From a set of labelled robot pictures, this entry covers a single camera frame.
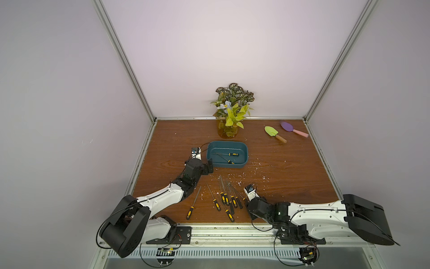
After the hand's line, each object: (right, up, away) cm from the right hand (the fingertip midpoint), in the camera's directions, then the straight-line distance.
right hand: (246, 202), depth 82 cm
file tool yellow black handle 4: (-10, +2, +3) cm, 11 cm away
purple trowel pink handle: (+36, +38, +32) cm, 61 cm away
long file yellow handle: (-28, -4, -3) cm, 28 cm away
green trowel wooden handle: (+24, +35, +31) cm, 53 cm away
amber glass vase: (-10, +36, +28) cm, 46 cm away
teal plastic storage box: (-8, +21, +18) cm, 29 cm away
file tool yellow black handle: (-7, +22, +18) cm, 29 cm away
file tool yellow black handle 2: (-15, -1, -1) cm, 15 cm away
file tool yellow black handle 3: (-8, -6, -4) cm, 11 cm away
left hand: (-21, +21, +5) cm, 30 cm away
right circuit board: (+24, -17, -12) cm, 32 cm away
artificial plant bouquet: (-6, +52, +15) cm, 55 cm away
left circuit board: (-38, -20, -10) cm, 44 cm away
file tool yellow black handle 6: (-5, +2, +1) cm, 5 cm away
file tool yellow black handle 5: (-12, +3, +3) cm, 13 cm away
